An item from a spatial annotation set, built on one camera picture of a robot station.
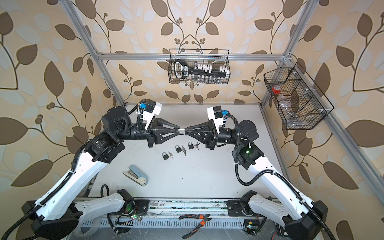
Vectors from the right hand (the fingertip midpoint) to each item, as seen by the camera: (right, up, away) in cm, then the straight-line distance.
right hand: (188, 132), depth 51 cm
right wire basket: (+55, +13, +23) cm, 61 cm away
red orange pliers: (+6, -43, +20) cm, 47 cm away
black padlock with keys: (-9, -15, +45) cm, 48 cm away
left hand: (-3, 0, -2) cm, 4 cm away
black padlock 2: (-18, -19, +42) cm, 49 cm away
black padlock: (-2, -13, +45) cm, 47 cm away
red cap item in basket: (+50, +22, +35) cm, 65 cm away
